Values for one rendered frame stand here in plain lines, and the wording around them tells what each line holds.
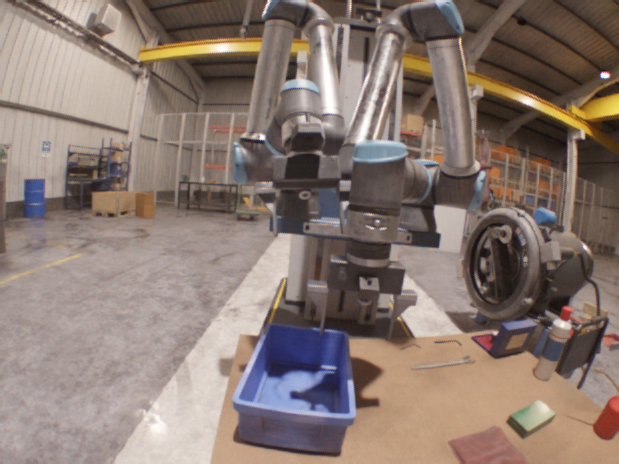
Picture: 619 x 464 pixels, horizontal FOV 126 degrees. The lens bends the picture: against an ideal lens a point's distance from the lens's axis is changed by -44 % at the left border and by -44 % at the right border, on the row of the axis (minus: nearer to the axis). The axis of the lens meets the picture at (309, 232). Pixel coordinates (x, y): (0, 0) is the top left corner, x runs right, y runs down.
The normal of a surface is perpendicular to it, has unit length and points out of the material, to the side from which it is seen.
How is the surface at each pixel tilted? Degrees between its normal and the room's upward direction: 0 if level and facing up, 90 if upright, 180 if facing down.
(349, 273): 90
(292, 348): 90
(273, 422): 90
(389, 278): 90
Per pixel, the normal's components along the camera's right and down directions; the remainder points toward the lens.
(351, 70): -0.03, 0.15
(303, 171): 0.11, -0.25
